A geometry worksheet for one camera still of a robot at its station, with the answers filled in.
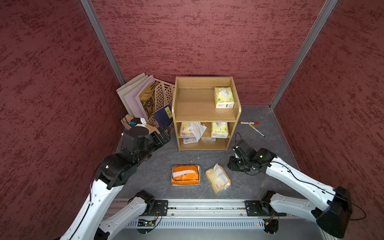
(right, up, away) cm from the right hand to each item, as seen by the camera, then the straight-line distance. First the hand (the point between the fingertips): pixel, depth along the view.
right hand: (230, 169), depth 77 cm
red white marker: (+23, +23, +33) cm, 46 cm away
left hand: (-33, +19, -13) cm, 40 cm away
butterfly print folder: (-50, +40, +15) cm, 65 cm away
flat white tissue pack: (-23, +13, +16) cm, 30 cm away
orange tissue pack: (-24, -4, +1) cm, 24 cm away
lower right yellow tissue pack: (-6, +21, +1) cm, 21 cm away
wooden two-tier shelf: (-14, +31, -2) cm, 34 cm away
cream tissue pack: (-6, -6, +1) cm, 9 cm away
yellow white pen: (+26, +19, +29) cm, 43 cm away
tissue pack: (-18, +21, +2) cm, 28 cm away
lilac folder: (-58, +34, +16) cm, 69 cm away
